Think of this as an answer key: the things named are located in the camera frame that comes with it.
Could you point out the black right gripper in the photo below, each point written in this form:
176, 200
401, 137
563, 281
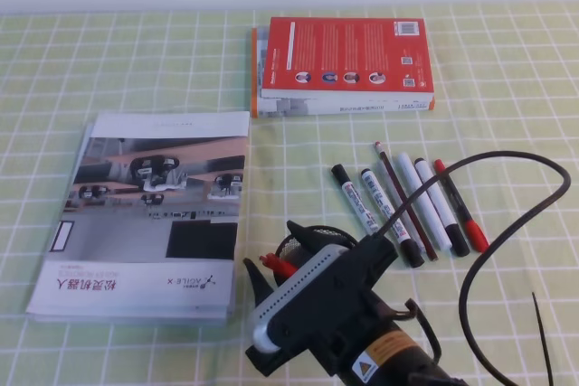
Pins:
328, 314

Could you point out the red gel pen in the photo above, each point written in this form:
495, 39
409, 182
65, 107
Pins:
282, 270

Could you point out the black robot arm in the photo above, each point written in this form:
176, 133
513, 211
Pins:
397, 348

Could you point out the black mesh pen holder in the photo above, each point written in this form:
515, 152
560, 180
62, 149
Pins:
291, 252

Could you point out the clear barrel pen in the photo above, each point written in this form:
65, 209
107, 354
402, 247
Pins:
405, 218

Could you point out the white pen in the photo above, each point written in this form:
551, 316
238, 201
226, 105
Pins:
423, 202

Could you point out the black cap marker left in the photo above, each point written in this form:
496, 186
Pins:
354, 199

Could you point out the white marker black cap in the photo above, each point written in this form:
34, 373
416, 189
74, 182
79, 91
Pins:
408, 246

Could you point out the brown pencil with eraser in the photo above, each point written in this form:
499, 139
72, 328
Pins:
387, 166

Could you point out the lower brochure stack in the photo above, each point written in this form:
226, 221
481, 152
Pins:
135, 319

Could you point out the top white brochure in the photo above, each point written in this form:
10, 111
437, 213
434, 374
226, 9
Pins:
145, 214

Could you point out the white orange bottom book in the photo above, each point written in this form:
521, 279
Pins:
261, 107

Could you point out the white marker black ends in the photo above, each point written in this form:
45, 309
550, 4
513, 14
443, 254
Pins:
443, 209

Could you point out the red black marker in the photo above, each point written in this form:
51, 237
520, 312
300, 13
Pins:
472, 230

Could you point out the red cover book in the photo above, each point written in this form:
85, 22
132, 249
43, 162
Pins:
314, 57

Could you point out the black zip tie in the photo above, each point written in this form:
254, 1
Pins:
542, 336

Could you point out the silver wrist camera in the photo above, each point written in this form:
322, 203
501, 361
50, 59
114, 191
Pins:
280, 297

